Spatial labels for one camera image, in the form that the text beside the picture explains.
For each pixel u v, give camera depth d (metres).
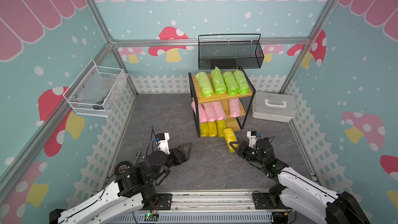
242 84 0.71
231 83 0.72
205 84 0.72
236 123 1.02
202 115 0.81
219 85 0.71
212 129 0.97
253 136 0.77
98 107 0.68
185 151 0.61
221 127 0.96
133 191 0.48
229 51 0.94
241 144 0.75
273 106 0.98
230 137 0.84
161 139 0.62
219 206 0.74
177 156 0.59
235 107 0.85
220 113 0.81
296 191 0.53
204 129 0.94
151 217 0.73
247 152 0.73
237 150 0.75
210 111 0.83
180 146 0.60
